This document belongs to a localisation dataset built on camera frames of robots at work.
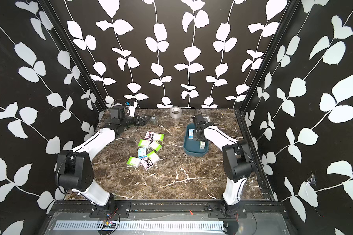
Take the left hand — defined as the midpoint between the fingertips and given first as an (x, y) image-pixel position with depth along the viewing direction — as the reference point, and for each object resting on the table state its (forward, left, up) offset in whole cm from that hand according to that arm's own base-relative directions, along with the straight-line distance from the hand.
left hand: (146, 114), depth 88 cm
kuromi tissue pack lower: (-23, +1, -19) cm, 30 cm away
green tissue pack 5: (-21, +9, -20) cm, 30 cm away
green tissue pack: (-4, -6, -20) cm, 21 cm away
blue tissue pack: (-1, -29, -20) cm, 35 cm away
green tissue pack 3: (-11, -4, -20) cm, 23 cm away
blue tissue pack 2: (-16, +4, -19) cm, 26 cm away
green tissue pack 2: (-8, +5, -20) cm, 22 cm away
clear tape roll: (+21, -18, -21) cm, 35 cm away
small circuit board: (-53, +17, -22) cm, 60 cm away
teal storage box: (-12, -29, -21) cm, 38 cm away
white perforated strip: (-54, 0, -22) cm, 58 cm away
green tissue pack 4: (-19, -3, -19) cm, 28 cm away
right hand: (-7, -33, -14) cm, 36 cm away
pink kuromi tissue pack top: (-3, +1, -19) cm, 19 cm away
